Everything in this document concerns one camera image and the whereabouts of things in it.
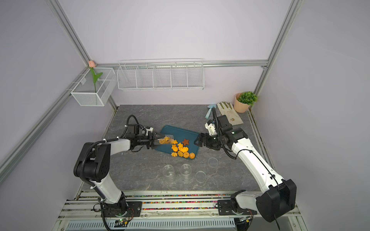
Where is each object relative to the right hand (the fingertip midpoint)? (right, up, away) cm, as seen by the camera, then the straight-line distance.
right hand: (200, 143), depth 76 cm
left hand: (-22, 0, +12) cm, 25 cm away
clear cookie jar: (-19, +2, +15) cm, 24 cm away
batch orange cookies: (-21, -1, +15) cm, 26 cm away
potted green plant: (+35, +27, +31) cm, 54 cm away
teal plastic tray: (-14, +1, +30) cm, 33 cm away
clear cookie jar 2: (-18, -19, +8) cm, 28 cm away
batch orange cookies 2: (-10, -9, +16) cm, 20 cm away
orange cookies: (-12, -7, +17) cm, 22 cm away
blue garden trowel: (+11, +24, +43) cm, 51 cm away
